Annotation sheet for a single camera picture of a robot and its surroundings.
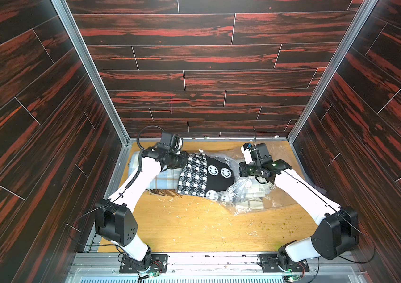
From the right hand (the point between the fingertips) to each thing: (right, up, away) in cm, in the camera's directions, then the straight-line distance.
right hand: (245, 165), depth 86 cm
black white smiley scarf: (-20, -5, -1) cm, 20 cm away
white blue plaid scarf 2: (+3, -15, +5) cm, 16 cm away
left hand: (-28, +3, -2) cm, 28 cm away
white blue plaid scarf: (-40, -7, +8) cm, 41 cm away
